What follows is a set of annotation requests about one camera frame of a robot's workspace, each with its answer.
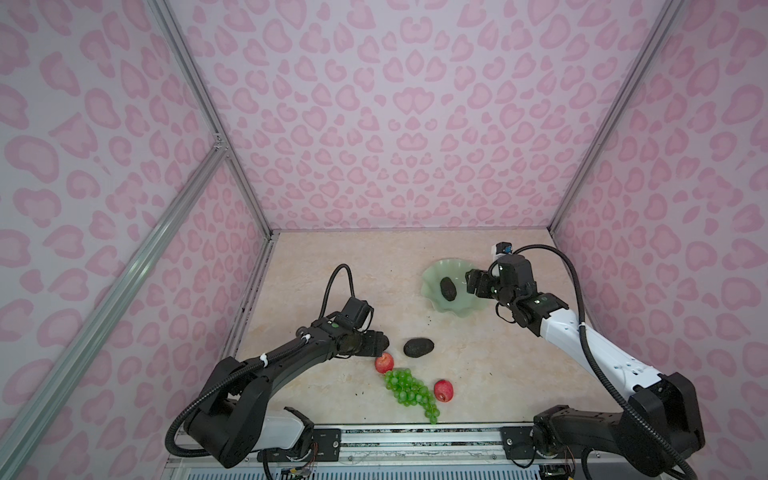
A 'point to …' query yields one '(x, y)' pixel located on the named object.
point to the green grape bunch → (410, 392)
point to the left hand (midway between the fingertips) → (374, 341)
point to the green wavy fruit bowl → (464, 303)
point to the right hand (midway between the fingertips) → (480, 273)
